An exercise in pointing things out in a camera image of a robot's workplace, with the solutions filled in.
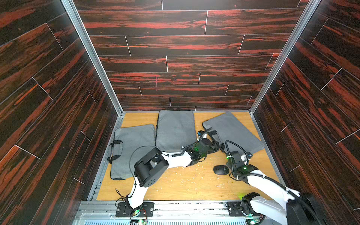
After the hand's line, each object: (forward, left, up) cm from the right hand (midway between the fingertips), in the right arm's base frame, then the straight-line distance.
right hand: (234, 161), depth 89 cm
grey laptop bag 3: (+28, -1, 0) cm, 28 cm away
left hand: (+7, +12, +9) cm, 17 cm away
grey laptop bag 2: (+24, +40, 0) cm, 47 cm away
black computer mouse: (-6, +9, -1) cm, 11 cm away
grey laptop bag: (+8, +70, +2) cm, 71 cm away
